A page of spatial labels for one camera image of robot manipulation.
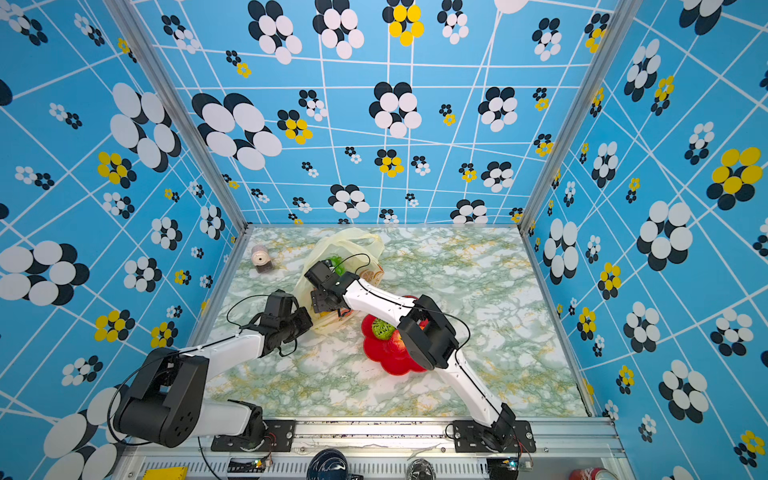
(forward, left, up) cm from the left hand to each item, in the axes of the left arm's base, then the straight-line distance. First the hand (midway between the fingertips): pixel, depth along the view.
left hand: (314, 316), depth 93 cm
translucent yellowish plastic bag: (+20, -8, +12) cm, 25 cm away
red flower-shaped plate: (-13, -24, -2) cm, 27 cm away
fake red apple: (-11, -26, +4) cm, 29 cm away
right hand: (+5, -4, +2) cm, 7 cm away
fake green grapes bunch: (+20, -5, +2) cm, 21 cm away
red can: (-40, -66, +10) cm, 78 cm away
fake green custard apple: (-6, -22, +4) cm, 23 cm away
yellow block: (-40, +29, -2) cm, 49 cm away
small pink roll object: (+19, +20, +6) cm, 28 cm away
